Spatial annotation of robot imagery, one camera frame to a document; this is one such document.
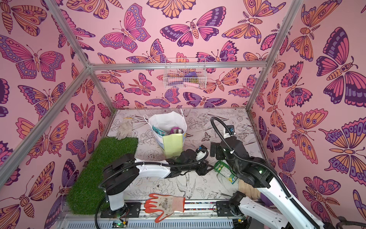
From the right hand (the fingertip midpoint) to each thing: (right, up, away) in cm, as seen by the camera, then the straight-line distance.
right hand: (220, 142), depth 67 cm
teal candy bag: (-31, +4, +14) cm, 35 cm away
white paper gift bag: (-28, +5, +28) cm, 40 cm away
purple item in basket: (-13, +41, +28) cm, 51 cm away
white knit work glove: (-62, +4, +40) cm, 74 cm away
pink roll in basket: (-11, +32, +19) cm, 39 cm away
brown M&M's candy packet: (-22, +5, +19) cm, 30 cm away
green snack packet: (+6, -17, +18) cm, 26 cm away
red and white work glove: (-26, -34, +8) cm, 43 cm away
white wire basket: (-17, +42, +28) cm, 54 cm away
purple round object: (+25, -31, +7) cm, 41 cm away
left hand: (-2, -15, +12) cm, 19 cm away
